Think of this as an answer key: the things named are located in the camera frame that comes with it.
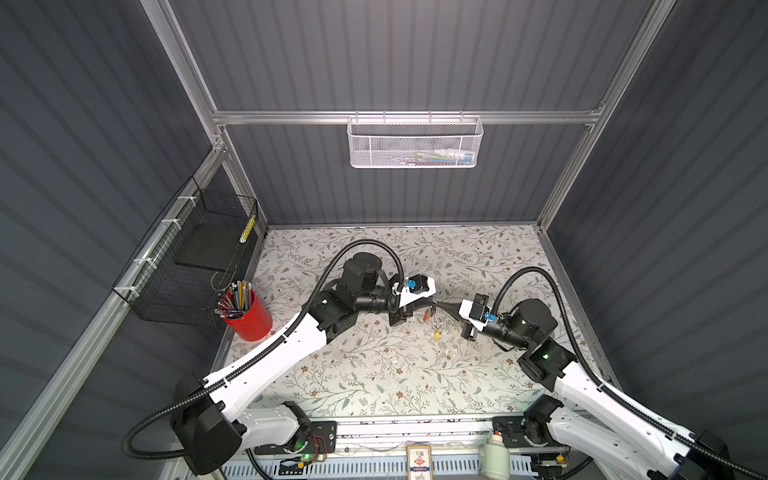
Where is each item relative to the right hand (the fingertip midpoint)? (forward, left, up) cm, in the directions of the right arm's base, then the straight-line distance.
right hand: (444, 304), depth 67 cm
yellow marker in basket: (+23, +52, +1) cm, 57 cm away
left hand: (+2, +3, +1) cm, 3 cm away
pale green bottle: (-27, -10, -21) cm, 36 cm away
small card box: (-27, +6, -26) cm, 38 cm away
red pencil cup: (+4, +52, -12) cm, 53 cm away
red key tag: (+1, +3, -9) cm, 10 cm away
